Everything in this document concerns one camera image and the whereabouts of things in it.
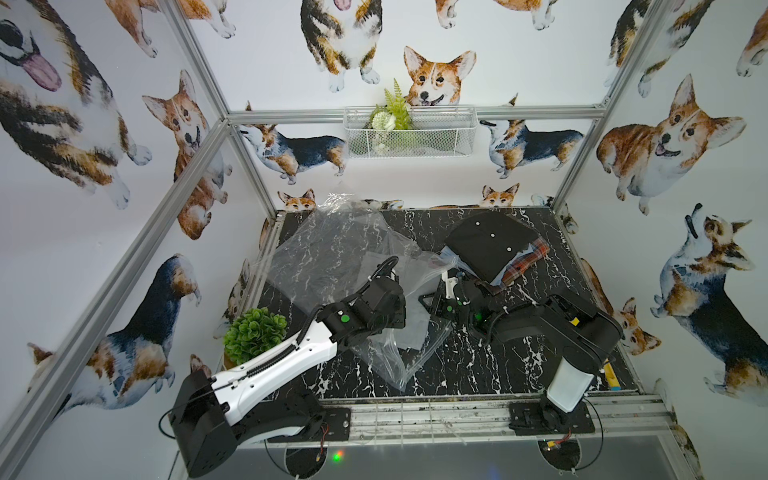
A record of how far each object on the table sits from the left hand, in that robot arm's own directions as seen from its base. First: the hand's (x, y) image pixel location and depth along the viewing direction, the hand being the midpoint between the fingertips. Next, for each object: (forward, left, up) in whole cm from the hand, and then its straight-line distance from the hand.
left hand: (407, 304), depth 77 cm
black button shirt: (+27, -28, -9) cm, 40 cm away
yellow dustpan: (-16, -53, -14) cm, 58 cm away
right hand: (+7, -3, -11) cm, 13 cm away
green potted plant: (-7, +38, 0) cm, 38 cm away
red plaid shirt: (+27, -48, -14) cm, 57 cm away
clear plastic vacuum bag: (+35, +24, -18) cm, 46 cm away
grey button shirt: (+1, -3, -12) cm, 12 cm away
